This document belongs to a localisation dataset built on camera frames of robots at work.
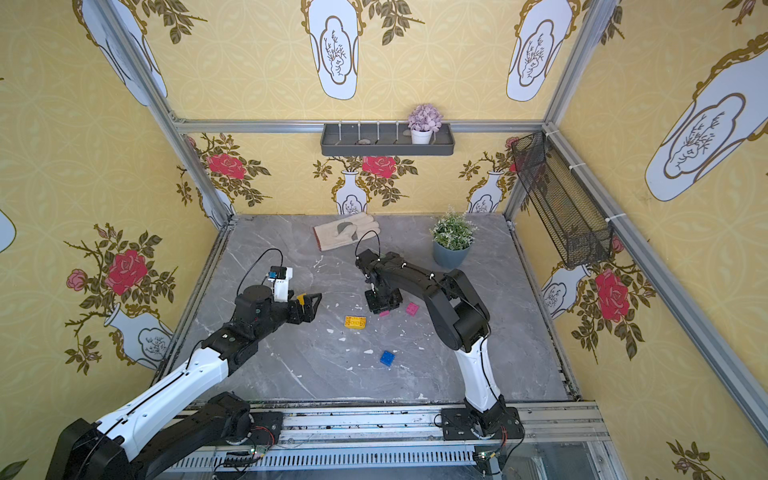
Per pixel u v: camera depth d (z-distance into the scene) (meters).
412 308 0.95
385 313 0.93
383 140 0.92
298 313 0.72
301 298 0.73
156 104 0.86
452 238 0.95
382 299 0.82
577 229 0.87
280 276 0.70
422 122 0.82
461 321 0.53
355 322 0.90
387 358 0.84
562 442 0.76
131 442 0.41
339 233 1.14
